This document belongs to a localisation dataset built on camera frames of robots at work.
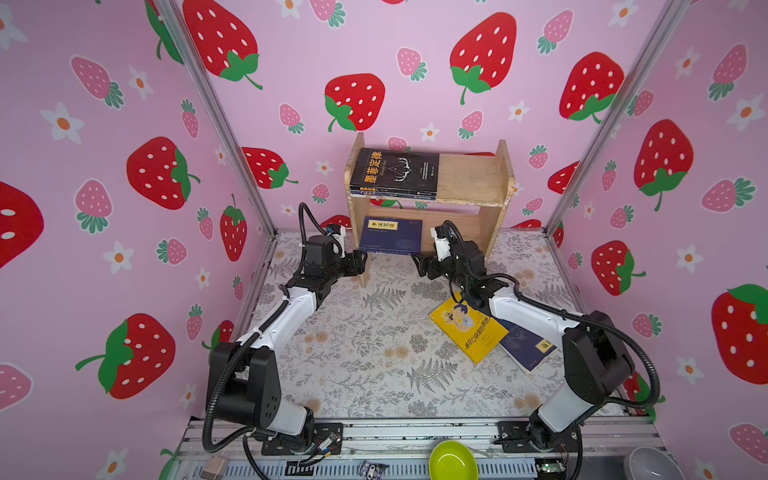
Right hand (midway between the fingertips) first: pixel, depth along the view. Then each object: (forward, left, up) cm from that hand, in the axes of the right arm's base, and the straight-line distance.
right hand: (422, 248), depth 85 cm
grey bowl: (-43, -57, -21) cm, 74 cm away
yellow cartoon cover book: (-12, -18, -23) cm, 31 cm away
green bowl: (-47, -12, -23) cm, 54 cm away
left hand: (-2, +18, -1) cm, 19 cm away
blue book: (+5, +10, -1) cm, 11 cm away
